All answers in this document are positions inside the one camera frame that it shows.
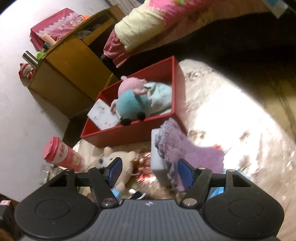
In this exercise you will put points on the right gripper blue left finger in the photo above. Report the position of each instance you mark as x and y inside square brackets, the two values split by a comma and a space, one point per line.
[112, 172]

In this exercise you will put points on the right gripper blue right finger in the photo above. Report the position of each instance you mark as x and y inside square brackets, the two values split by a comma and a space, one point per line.
[187, 173]

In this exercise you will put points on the purple fuzzy sock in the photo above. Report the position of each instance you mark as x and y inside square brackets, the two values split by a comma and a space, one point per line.
[172, 144]

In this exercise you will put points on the pink pig plush toy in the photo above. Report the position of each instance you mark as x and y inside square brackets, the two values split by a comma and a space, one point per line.
[133, 102]

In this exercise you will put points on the cream bunny plush toy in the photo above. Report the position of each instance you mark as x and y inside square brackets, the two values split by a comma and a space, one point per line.
[127, 165]

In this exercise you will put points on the pink lidded cup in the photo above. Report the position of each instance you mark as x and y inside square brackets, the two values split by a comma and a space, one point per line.
[58, 153]

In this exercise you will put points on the clear glass jar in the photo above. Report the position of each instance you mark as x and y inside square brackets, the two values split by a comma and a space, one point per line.
[48, 172]

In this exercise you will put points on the mint green fuzzy sock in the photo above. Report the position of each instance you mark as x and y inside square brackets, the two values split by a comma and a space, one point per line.
[161, 97]

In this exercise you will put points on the wooden tv cabinet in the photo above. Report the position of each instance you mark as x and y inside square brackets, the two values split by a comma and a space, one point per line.
[71, 74]

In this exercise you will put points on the red white robot toy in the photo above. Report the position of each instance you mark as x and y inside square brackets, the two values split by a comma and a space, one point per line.
[26, 71]

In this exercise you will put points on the green plush toy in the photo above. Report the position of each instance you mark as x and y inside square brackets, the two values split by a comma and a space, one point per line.
[40, 54]

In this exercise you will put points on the steel thermos bottle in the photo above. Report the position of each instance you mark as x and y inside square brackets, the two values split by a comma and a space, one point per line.
[30, 58]

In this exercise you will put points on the dark small jar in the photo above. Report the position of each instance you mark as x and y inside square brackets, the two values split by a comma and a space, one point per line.
[46, 46]

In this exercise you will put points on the pink candle cylinder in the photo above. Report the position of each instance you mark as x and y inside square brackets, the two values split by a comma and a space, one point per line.
[47, 38]

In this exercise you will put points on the pink floral quilt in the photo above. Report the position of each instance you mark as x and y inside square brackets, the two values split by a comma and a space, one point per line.
[157, 23]

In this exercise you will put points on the bed with maroon headboard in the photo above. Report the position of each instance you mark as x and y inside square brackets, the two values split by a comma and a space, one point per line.
[244, 37]

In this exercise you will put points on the pink cloth covered box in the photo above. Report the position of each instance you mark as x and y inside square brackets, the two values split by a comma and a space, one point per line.
[57, 26]

